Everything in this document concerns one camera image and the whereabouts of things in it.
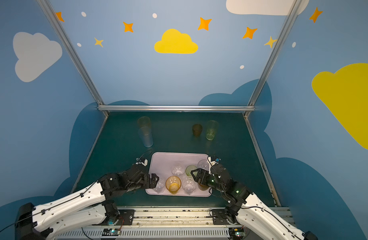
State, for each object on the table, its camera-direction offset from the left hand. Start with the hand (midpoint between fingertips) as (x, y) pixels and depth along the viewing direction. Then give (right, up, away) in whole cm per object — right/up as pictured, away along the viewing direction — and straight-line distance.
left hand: (154, 180), depth 77 cm
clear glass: (+11, +2, +11) cm, 16 cm away
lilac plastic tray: (0, +5, +18) cm, 19 cm away
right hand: (+22, +5, 0) cm, 23 cm away
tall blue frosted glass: (-12, +24, +25) cm, 37 cm away
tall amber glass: (-12, +32, +22) cm, 41 cm away
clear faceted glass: (+18, -5, +8) cm, 20 cm away
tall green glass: (+35, +27, +25) cm, 51 cm away
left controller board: (-20, -22, -6) cm, 31 cm away
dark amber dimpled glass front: (+26, -6, +5) cm, 27 cm away
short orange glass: (+9, -5, +7) cm, 12 cm away
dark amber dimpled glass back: (+25, +27, +33) cm, 49 cm away
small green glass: (+19, +4, +9) cm, 21 cm away
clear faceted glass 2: (+27, +6, +11) cm, 30 cm away
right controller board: (+41, -24, -6) cm, 48 cm away
